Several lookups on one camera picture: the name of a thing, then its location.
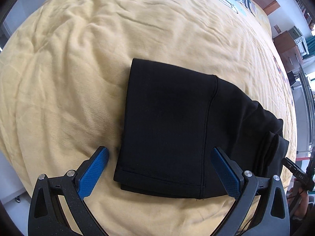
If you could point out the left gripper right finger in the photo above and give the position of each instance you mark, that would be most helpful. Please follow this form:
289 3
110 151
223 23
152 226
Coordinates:
260 206

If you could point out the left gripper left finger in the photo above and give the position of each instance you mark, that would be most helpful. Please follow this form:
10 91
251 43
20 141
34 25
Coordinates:
57 203

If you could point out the black pants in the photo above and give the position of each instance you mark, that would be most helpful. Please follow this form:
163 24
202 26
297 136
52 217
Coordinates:
174 117

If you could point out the person's right hand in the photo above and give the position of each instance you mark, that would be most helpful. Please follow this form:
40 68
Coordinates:
298 201

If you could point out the long window desk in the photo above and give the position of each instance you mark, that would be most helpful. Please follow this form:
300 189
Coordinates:
309 103

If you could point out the black bag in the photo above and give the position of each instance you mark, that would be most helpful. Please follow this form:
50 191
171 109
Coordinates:
291 78

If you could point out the brown wooden drawer cabinet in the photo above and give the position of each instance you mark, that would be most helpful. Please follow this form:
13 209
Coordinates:
288 51

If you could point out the yellow dino print bedsheet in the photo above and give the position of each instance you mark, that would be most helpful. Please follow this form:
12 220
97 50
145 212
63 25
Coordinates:
64 75

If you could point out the red metal frame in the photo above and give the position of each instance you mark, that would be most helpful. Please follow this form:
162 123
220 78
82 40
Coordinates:
303 158

